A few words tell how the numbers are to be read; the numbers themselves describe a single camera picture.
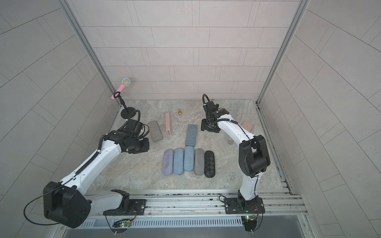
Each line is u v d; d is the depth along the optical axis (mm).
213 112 654
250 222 684
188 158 846
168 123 963
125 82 914
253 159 470
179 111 1092
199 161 828
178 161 838
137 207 710
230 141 898
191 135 954
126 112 1080
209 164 825
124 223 654
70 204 377
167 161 827
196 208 709
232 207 708
